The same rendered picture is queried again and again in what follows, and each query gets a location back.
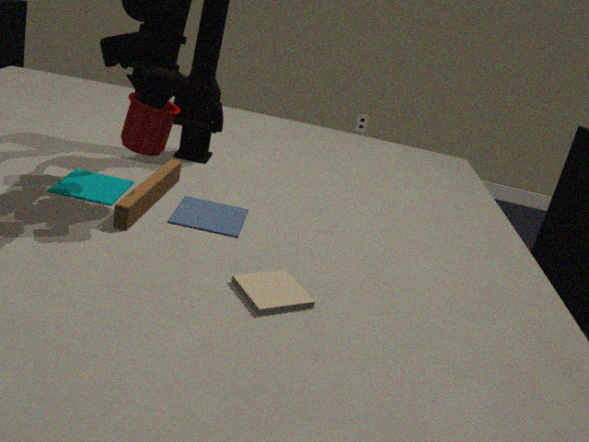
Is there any brown wooden beam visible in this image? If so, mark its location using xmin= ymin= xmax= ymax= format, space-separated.
xmin=113 ymin=159 xmax=181 ymax=231

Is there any tan flat square slab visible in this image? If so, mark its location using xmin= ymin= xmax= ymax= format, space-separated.
xmin=231 ymin=270 xmax=315 ymax=316

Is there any dark red cup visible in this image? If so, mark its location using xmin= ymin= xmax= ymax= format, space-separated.
xmin=121 ymin=92 xmax=180 ymax=156

